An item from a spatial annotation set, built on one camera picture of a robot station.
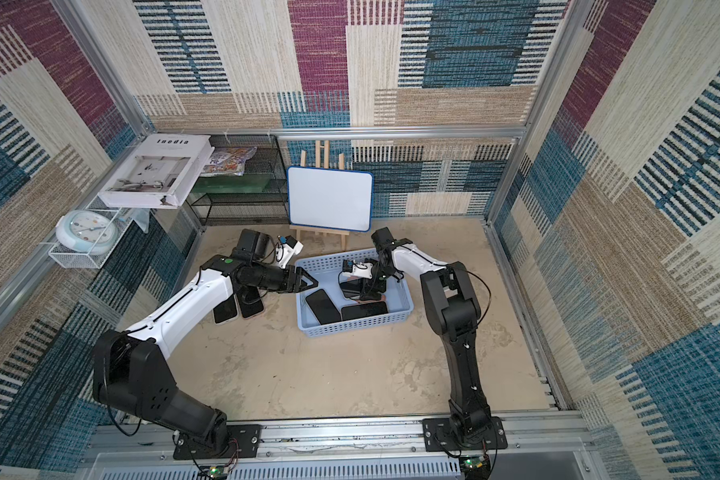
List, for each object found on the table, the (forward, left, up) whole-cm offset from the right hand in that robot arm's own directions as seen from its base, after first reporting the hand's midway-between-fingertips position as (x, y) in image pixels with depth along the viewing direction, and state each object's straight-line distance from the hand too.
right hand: (365, 281), depth 102 cm
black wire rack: (+32, +40, +10) cm, 52 cm away
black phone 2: (-11, 0, 0) cm, 11 cm away
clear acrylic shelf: (-3, +59, +34) cm, 68 cm away
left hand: (-11, +15, +17) cm, 25 cm away
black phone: (-10, +13, -1) cm, 17 cm away
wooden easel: (+28, +13, +28) cm, 42 cm away
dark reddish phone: (-5, +4, +3) cm, 7 cm away
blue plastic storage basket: (+4, +13, +1) cm, 13 cm away
